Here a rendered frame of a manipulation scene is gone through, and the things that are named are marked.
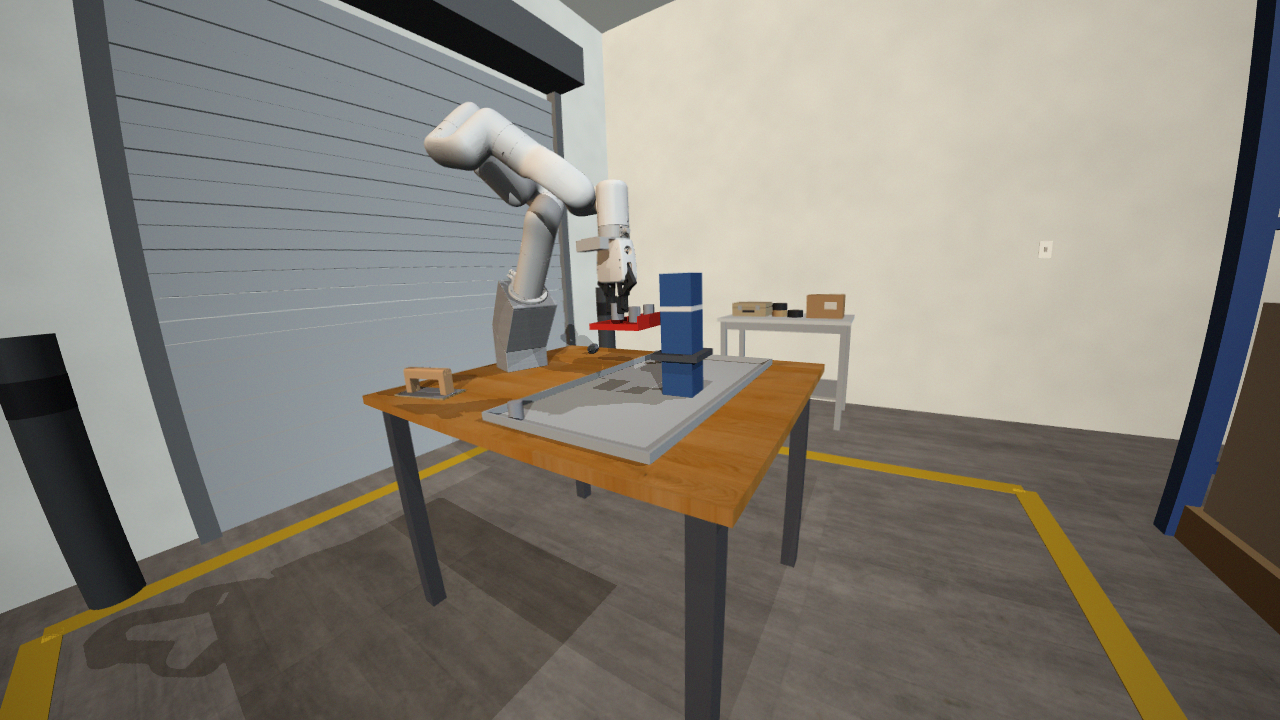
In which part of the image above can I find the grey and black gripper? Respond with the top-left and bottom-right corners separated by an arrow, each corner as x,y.
596,237 -> 637,313

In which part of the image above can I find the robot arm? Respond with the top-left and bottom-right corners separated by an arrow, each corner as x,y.
424,102 -> 631,304

